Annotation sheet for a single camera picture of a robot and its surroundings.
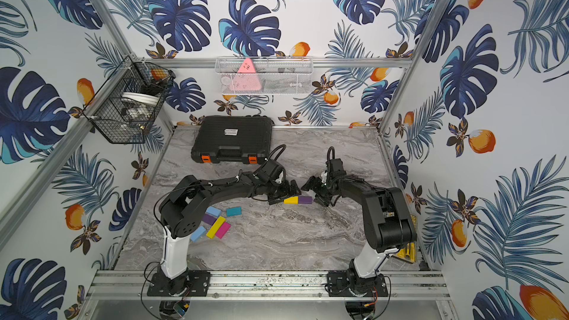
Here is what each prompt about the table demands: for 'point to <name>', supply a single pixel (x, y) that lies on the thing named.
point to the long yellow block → (215, 227)
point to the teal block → (234, 211)
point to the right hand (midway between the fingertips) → (309, 192)
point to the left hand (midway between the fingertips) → (295, 193)
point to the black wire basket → (122, 110)
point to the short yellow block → (292, 201)
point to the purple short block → (304, 200)
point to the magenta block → (221, 232)
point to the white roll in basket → (146, 98)
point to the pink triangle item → (247, 78)
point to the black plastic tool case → (235, 139)
